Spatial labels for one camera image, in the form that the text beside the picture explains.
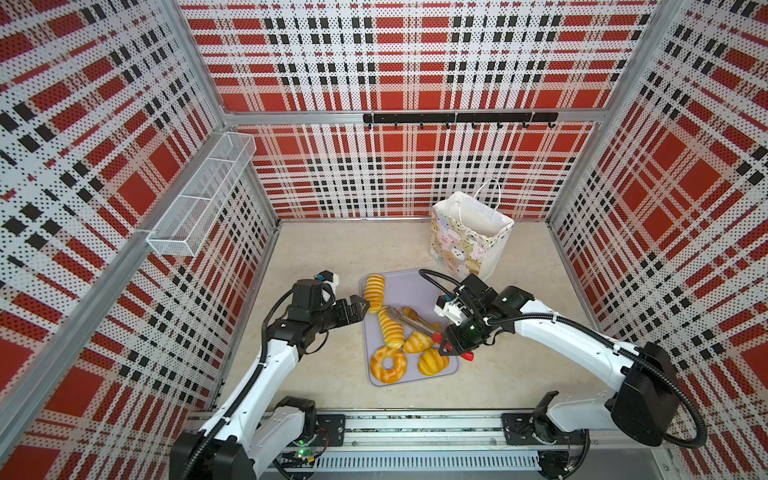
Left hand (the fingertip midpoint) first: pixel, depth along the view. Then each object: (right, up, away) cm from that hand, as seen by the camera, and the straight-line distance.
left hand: (358, 312), depth 81 cm
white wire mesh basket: (-56, +25, +10) cm, 62 cm away
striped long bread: (+3, +3, +16) cm, 17 cm away
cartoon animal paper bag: (+32, +22, +3) cm, 39 cm away
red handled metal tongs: (+17, -4, -1) cm, 17 cm away
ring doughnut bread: (+11, -16, +1) cm, 20 cm away
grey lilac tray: (+17, +4, +19) cm, 26 cm away
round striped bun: (+20, -14, 0) cm, 24 cm away
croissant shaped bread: (+16, -10, +5) cm, 20 cm away
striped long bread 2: (+10, -7, +6) cm, 13 cm away
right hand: (+24, -9, -7) cm, 26 cm away
